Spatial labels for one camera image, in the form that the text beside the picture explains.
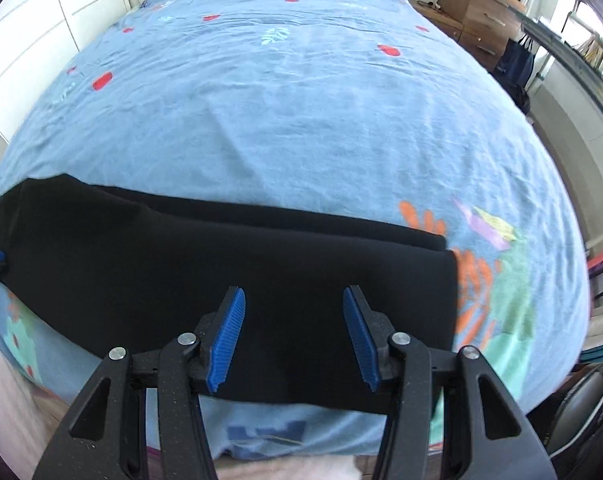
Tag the white wardrobe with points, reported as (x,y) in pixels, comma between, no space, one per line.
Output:
(37,40)

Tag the wooden drawer dresser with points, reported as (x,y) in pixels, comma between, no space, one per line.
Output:
(482,27)

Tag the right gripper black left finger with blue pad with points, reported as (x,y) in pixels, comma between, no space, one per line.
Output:
(102,436)

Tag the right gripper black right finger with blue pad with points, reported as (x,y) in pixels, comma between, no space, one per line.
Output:
(485,433)

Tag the black pants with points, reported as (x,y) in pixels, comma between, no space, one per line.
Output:
(110,267)

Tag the blue patterned bed sheet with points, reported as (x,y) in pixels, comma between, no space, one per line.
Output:
(352,107)

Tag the dark blue tote bag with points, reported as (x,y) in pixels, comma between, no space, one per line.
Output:
(516,64)

